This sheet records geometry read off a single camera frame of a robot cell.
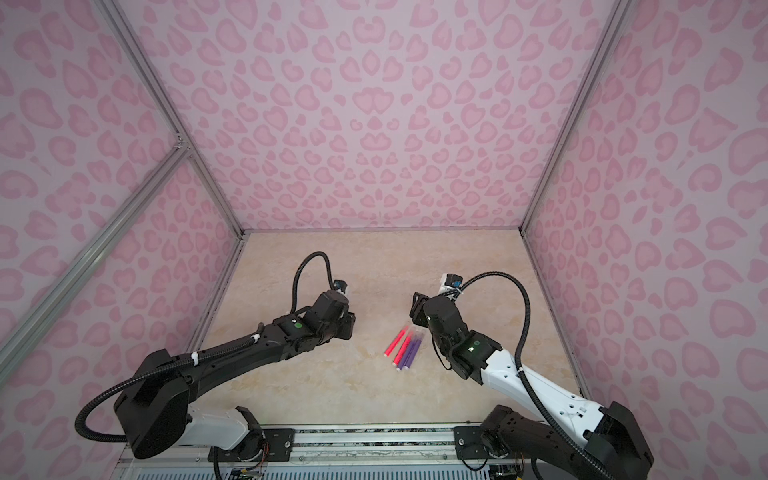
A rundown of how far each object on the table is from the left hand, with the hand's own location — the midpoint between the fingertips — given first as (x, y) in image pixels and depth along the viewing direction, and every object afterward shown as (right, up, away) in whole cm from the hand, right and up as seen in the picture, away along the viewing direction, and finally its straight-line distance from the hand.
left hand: (351, 313), depth 85 cm
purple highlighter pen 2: (+14, -15, +1) cm, 20 cm away
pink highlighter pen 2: (+14, -12, +3) cm, 19 cm away
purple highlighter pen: (+17, -13, +3) cm, 22 cm away
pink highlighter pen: (+11, -11, +5) cm, 17 cm away
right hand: (+19, +6, -7) cm, 21 cm away
